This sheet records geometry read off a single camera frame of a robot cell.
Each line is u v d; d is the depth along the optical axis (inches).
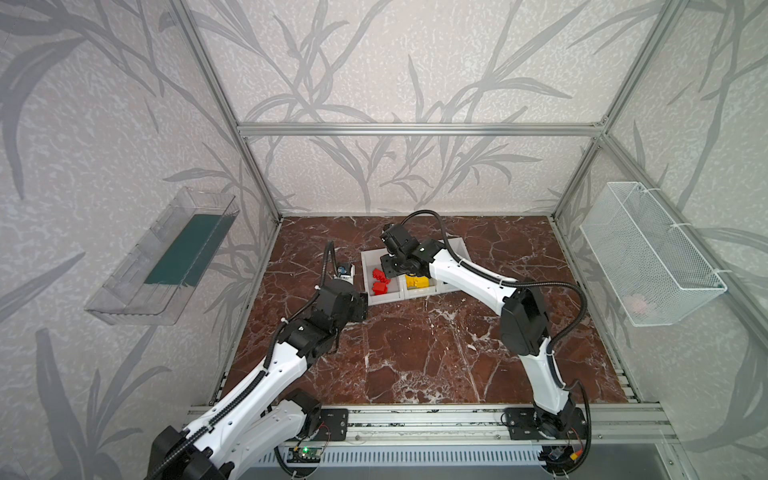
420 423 29.7
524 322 20.6
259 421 18.0
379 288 37.9
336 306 22.4
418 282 37.0
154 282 24.8
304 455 28.0
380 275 40.3
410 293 36.9
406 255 26.5
